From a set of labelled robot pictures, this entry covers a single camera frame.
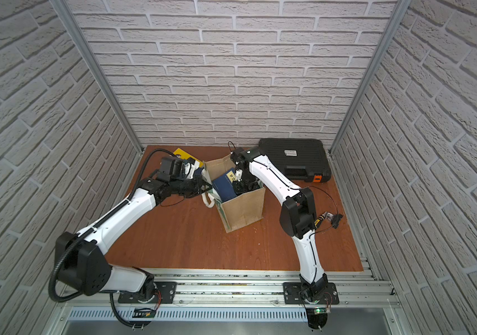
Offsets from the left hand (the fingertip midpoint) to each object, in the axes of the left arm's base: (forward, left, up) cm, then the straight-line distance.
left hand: (215, 183), depth 79 cm
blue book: (+5, -3, -11) cm, 12 cm away
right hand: (-1, -12, -9) cm, 15 cm away
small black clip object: (-6, -54, -19) cm, 57 cm away
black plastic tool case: (+32, -47, -21) cm, 61 cm away
